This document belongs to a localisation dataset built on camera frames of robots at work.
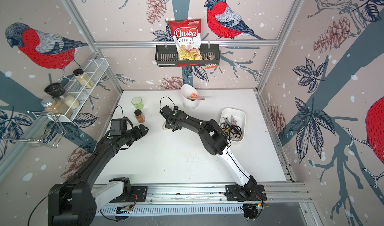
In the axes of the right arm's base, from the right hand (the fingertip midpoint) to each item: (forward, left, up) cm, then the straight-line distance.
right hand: (170, 125), depth 100 cm
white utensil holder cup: (+22, -12, +6) cm, 26 cm away
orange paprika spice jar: (+2, +20, +8) cm, 21 cm away
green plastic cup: (+14, +25, +7) cm, 29 cm away
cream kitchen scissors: (-1, +5, -1) cm, 6 cm away
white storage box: (+4, -43, +1) cm, 43 cm away
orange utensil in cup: (+20, -16, +8) cm, 26 cm away
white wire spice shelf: (+20, +46, +32) cm, 59 cm away
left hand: (-9, +12, +11) cm, 18 cm away
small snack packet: (+24, -26, +32) cm, 47 cm away
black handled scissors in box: (-4, -44, +3) cm, 44 cm away
